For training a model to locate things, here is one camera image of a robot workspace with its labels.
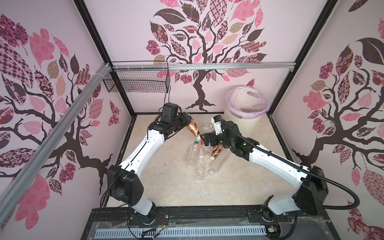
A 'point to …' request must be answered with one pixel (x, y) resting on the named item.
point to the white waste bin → (249, 128)
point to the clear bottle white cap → (211, 172)
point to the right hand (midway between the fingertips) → (207, 132)
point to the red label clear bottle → (207, 150)
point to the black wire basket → (147, 76)
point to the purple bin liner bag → (246, 102)
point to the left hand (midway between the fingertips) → (189, 121)
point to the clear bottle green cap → (194, 153)
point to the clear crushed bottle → (200, 171)
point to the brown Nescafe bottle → (216, 150)
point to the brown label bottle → (193, 127)
